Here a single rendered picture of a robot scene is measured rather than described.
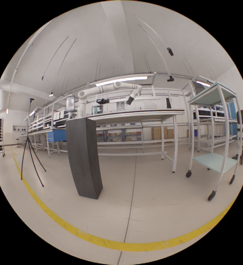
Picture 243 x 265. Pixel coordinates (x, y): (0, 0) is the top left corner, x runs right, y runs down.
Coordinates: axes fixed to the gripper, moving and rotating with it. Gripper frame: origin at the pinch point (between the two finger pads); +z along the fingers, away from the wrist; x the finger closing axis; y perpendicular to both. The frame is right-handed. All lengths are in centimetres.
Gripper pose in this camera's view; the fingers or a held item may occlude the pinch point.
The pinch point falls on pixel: (124, 106)
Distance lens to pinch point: 120.3
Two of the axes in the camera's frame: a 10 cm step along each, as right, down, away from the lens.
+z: -5.1, 7.4, 4.4
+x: 6.2, -0.3, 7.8
